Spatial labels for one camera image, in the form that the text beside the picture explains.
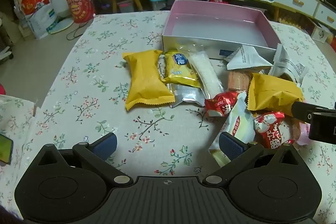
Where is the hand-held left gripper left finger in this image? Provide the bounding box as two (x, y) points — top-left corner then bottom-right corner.
(35, 132), (134, 187)

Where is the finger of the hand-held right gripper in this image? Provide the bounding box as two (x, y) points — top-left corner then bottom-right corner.
(291, 101), (320, 121)

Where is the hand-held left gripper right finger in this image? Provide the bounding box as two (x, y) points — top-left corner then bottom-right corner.
(202, 132), (302, 187)

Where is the pink snack packet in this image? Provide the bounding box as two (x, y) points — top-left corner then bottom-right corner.
(288, 119), (312, 146)

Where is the cream white long snack packet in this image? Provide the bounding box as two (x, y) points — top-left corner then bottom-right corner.
(209, 91), (256, 168)

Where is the plain yellow snack packet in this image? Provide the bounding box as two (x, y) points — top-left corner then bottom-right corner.
(247, 73), (305, 117)
(122, 49), (176, 111)

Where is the pink wafer packet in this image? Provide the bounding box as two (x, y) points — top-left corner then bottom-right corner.
(227, 70), (253, 92)

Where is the pink cardboard box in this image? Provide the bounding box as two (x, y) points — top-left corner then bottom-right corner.
(161, 0), (282, 62)

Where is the red cartoon-print snack packet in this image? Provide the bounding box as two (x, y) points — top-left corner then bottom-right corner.
(253, 112), (286, 151)

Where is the red and white snack packet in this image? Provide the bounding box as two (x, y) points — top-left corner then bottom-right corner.
(204, 91), (247, 118)

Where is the white grey-print snack packet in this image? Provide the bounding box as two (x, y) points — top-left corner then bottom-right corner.
(268, 43), (309, 88)
(224, 45), (273, 71)

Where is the floral tablecloth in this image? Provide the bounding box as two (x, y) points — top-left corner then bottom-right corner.
(26, 10), (336, 224)

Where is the silver foil packet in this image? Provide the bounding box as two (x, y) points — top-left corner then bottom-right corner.
(168, 82), (208, 109)

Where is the clear rice cracker packet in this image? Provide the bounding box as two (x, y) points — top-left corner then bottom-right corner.
(188, 52), (225, 107)

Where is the yellow packet with blue label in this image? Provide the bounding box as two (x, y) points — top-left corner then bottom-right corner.
(160, 50), (200, 88)

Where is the floral cloth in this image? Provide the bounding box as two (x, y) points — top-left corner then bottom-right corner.
(0, 94), (37, 214)

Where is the round white disc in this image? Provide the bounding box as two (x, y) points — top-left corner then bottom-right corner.
(50, 18), (74, 34)

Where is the white plastic shopping bag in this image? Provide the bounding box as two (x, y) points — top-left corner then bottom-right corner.
(25, 0), (59, 40)

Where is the clear storage box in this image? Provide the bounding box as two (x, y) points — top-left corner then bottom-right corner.
(117, 0), (136, 13)

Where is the red printed bag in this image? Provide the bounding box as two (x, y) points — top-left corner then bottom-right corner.
(63, 0), (95, 24)

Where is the blue-lid storage box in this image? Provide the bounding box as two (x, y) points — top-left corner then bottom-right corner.
(148, 0), (174, 12)

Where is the red gift bag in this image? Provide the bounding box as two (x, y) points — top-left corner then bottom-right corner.
(21, 0), (48, 14)

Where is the white drawer with orange handle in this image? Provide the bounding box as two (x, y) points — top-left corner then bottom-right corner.
(276, 0), (319, 17)
(314, 4), (336, 29)

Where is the black floor cable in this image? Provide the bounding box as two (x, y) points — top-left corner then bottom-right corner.
(66, 21), (88, 41)

